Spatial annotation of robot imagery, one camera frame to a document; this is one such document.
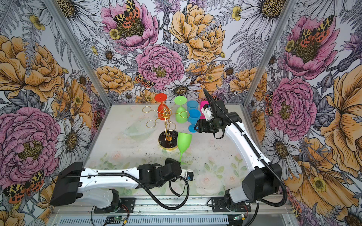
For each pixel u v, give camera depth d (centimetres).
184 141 78
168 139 98
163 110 78
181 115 87
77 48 87
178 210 55
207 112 73
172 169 56
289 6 72
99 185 44
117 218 71
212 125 66
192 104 103
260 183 41
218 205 74
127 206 73
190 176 64
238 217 72
